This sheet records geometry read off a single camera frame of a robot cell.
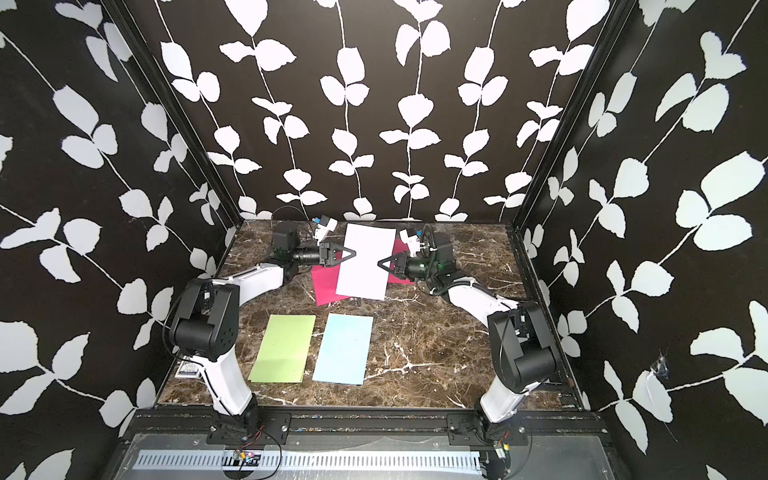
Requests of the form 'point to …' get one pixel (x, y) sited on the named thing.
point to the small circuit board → (244, 458)
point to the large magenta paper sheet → (325, 279)
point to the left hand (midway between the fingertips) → (355, 253)
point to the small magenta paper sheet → (398, 247)
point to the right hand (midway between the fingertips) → (377, 262)
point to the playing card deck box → (188, 370)
